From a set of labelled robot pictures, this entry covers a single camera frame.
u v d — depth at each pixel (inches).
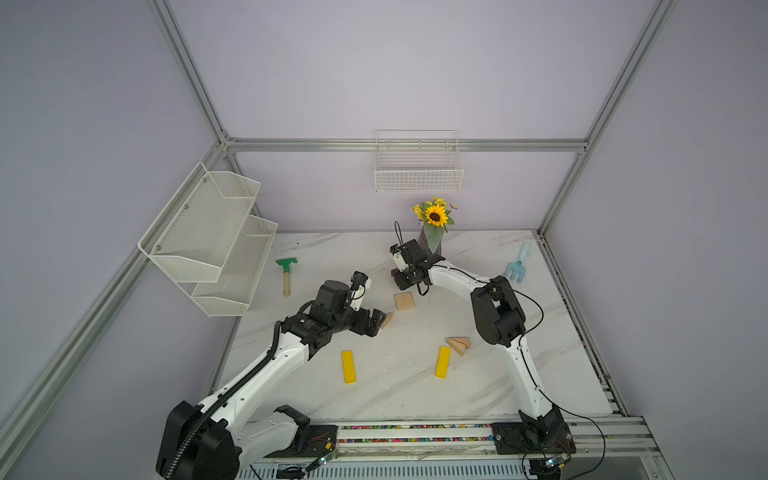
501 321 24.1
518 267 43.4
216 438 14.9
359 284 27.6
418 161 37.6
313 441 28.5
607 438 29.7
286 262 43.4
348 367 33.6
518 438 28.9
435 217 35.5
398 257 35.3
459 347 34.7
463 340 34.6
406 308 38.7
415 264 32.9
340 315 25.1
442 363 34.0
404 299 39.0
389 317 38.4
